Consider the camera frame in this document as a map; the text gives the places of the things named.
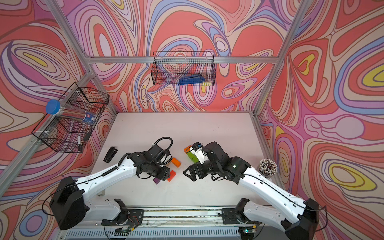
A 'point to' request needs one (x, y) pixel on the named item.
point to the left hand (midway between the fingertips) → (168, 175)
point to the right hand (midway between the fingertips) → (192, 173)
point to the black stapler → (111, 153)
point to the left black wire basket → (68, 131)
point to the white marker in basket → (79, 144)
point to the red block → (172, 174)
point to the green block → (192, 157)
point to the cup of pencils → (267, 167)
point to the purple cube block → (156, 180)
